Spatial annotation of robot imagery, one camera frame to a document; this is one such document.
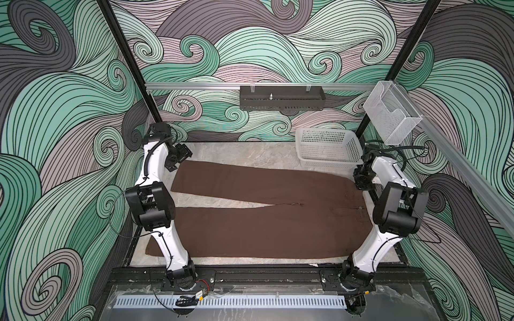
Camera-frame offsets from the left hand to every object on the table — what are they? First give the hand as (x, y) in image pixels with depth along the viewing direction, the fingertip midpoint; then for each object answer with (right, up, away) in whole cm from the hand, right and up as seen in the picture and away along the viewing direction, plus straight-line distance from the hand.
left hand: (184, 156), depth 90 cm
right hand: (+81, -12, +2) cm, 82 cm away
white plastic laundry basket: (+77, +5, +28) cm, 82 cm away
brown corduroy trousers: (+63, -26, -2) cm, 68 cm away
